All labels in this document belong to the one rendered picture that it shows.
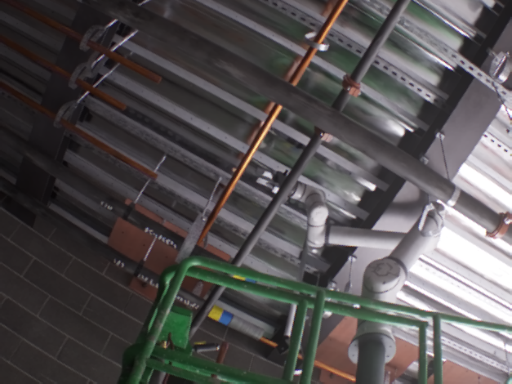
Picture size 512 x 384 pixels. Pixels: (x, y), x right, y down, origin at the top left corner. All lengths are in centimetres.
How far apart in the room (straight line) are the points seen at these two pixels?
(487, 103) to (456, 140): 25
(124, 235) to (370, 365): 195
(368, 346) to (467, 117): 120
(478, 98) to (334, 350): 191
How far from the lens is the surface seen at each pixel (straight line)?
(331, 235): 314
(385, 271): 255
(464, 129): 308
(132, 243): 387
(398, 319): 243
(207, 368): 202
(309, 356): 206
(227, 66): 233
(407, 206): 323
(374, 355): 246
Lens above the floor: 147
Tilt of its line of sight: 62 degrees up
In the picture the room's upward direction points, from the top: 20 degrees clockwise
